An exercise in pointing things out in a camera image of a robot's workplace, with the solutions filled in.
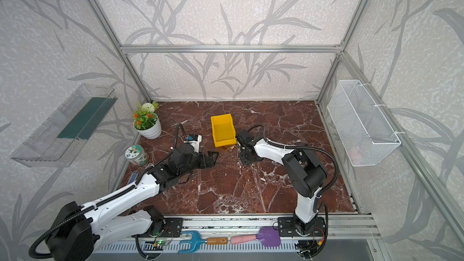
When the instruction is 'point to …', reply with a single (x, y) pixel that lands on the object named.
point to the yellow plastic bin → (223, 131)
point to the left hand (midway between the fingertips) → (212, 154)
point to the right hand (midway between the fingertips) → (246, 158)
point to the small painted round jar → (136, 154)
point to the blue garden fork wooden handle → (197, 240)
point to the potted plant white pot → (151, 133)
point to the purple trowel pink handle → (269, 237)
